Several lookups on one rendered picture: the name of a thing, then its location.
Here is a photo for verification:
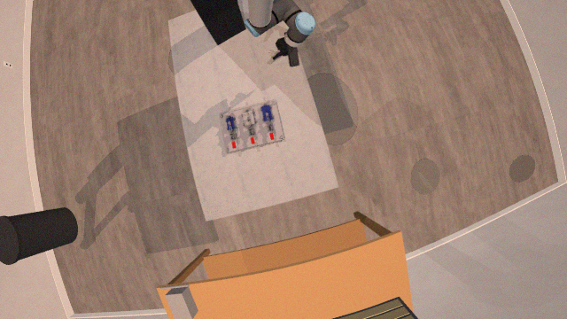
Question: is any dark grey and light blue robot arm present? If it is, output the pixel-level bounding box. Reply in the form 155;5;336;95
244;0;315;67

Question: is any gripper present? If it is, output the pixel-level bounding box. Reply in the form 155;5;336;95
267;37;291;64

